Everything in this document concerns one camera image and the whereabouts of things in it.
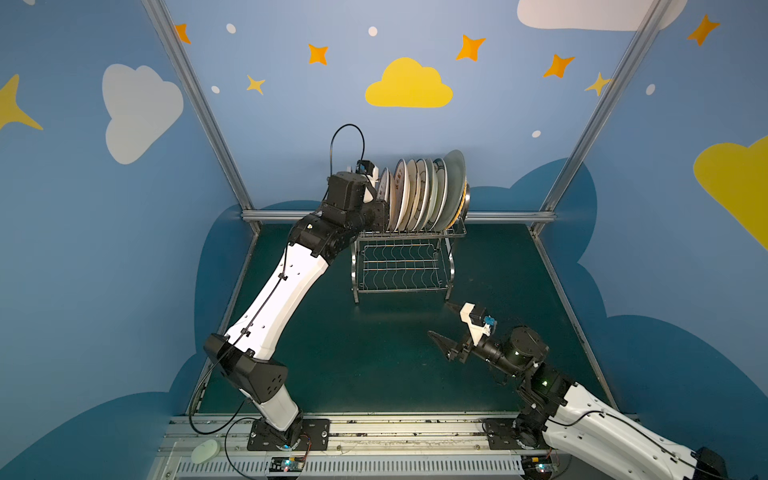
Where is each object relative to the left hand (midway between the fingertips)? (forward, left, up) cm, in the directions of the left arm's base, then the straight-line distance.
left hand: (389, 202), depth 71 cm
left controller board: (-50, +23, -40) cm, 68 cm away
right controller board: (-48, -38, -41) cm, 74 cm away
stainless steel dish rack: (+10, -6, -36) cm, 38 cm away
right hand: (-21, -14, -16) cm, 30 cm away
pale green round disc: (-48, +43, -38) cm, 74 cm away
